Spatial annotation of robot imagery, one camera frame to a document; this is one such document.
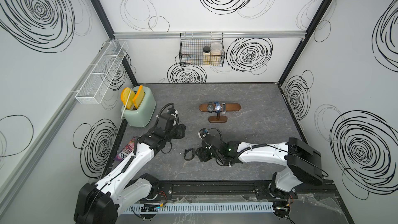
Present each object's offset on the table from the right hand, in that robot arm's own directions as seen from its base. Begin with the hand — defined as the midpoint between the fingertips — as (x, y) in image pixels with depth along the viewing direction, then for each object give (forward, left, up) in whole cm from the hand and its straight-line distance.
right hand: (199, 152), depth 80 cm
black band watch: (+22, -6, +9) cm, 25 cm away
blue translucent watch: (+22, -13, +9) cm, 28 cm away
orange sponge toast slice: (+25, +35, +14) cm, 45 cm away
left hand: (+10, +10, +7) cm, 16 cm away
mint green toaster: (+16, +33, +7) cm, 38 cm away
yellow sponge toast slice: (+26, +42, +16) cm, 52 cm away
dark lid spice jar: (+43, -3, +28) cm, 52 cm away
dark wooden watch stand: (+24, -12, -5) cm, 27 cm away
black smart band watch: (+1, +6, -5) cm, 8 cm away
